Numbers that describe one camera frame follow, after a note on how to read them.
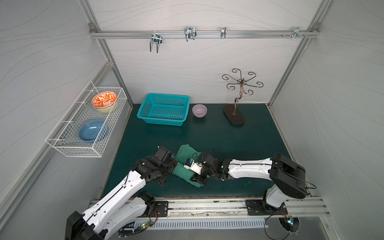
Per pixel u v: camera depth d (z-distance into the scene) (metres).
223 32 0.79
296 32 0.77
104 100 0.74
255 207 0.76
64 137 0.58
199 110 1.13
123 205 0.46
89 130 0.65
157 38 0.78
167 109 1.18
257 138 1.03
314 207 0.76
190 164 0.71
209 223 0.70
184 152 0.89
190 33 0.76
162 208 0.73
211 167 0.64
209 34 0.79
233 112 1.11
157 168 0.55
